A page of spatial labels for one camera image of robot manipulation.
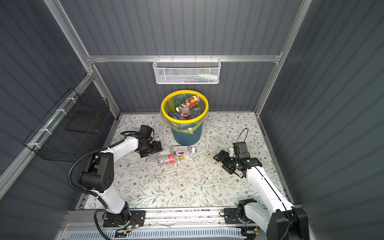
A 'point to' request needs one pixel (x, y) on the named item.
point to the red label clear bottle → (171, 159)
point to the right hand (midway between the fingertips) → (219, 161)
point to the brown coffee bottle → (191, 101)
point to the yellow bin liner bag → (174, 99)
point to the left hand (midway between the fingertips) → (156, 151)
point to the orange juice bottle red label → (184, 111)
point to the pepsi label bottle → (174, 115)
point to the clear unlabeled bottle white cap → (195, 111)
